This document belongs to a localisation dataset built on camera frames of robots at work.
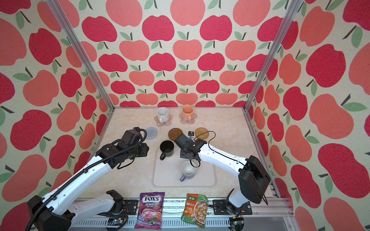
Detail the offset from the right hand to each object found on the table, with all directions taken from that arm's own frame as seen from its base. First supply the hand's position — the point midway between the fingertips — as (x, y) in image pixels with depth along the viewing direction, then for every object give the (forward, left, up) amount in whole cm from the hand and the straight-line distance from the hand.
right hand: (188, 151), depth 84 cm
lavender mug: (-8, -1, -9) cm, 12 cm away
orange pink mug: (+35, +4, -2) cm, 35 cm away
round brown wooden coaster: (+19, +12, -9) cm, 24 cm away
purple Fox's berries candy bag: (-31, +16, -7) cm, 36 cm away
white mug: (+33, +23, -4) cm, 41 cm away
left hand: (-5, +21, +8) cm, 23 cm away
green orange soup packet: (-28, -6, -8) cm, 30 cm away
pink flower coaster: (+27, +20, -10) cm, 36 cm away
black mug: (+4, +14, -6) cm, 16 cm away
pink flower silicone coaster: (+31, +1, -9) cm, 32 cm away
